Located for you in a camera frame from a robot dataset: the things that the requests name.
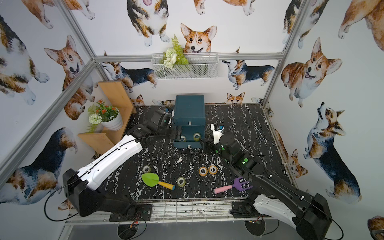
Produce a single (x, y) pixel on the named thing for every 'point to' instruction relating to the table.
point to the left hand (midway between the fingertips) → (175, 125)
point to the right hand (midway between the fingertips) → (208, 134)
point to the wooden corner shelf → (119, 98)
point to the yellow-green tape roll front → (181, 181)
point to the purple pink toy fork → (237, 185)
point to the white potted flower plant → (110, 117)
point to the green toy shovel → (151, 179)
